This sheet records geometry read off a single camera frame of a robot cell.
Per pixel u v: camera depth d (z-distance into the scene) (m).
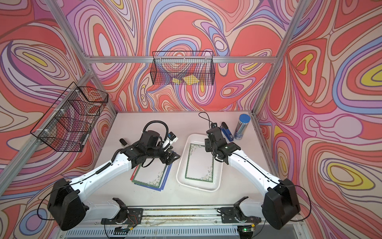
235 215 0.68
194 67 0.94
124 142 0.96
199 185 0.82
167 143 0.69
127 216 0.71
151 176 0.87
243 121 0.90
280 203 0.40
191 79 0.91
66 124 0.75
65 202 0.39
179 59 0.87
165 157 0.69
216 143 0.61
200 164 0.91
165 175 0.87
